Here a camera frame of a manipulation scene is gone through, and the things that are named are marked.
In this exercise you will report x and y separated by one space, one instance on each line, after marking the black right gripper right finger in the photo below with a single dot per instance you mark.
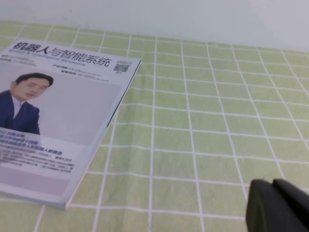
296 198

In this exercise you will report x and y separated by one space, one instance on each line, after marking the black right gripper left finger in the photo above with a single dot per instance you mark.
267 211

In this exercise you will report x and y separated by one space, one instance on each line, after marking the robotics magazine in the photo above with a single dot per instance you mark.
56 105

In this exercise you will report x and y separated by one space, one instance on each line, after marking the green checkered tablecloth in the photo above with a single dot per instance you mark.
200 121

